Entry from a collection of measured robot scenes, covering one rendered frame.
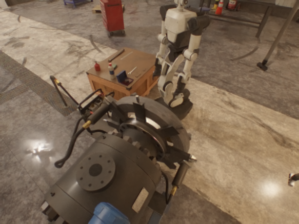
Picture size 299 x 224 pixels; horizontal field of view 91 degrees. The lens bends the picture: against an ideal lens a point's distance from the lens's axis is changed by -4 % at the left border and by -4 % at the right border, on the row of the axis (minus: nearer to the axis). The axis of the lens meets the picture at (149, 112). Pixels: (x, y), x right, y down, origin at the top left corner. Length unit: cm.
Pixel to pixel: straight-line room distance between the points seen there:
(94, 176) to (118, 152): 19
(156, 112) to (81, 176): 59
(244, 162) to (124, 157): 161
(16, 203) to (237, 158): 250
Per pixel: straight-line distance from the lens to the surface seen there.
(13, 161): 253
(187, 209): 180
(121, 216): 72
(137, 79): 220
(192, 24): 146
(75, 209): 93
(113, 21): 491
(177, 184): 134
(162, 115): 105
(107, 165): 91
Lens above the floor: 173
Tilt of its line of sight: 47 degrees down
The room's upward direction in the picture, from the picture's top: straight up
